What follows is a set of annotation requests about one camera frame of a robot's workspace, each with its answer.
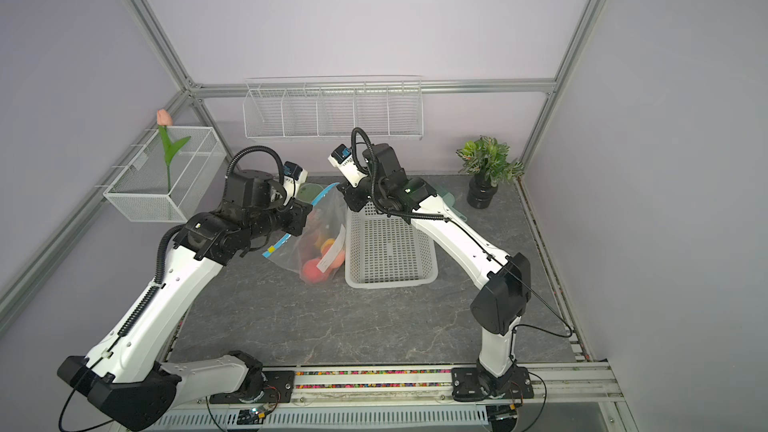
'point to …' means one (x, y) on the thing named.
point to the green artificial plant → (486, 155)
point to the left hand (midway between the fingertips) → (309, 209)
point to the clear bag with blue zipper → (317, 253)
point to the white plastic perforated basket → (385, 251)
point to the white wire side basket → (170, 177)
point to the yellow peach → (325, 248)
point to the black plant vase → (480, 192)
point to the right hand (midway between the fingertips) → (339, 183)
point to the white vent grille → (318, 417)
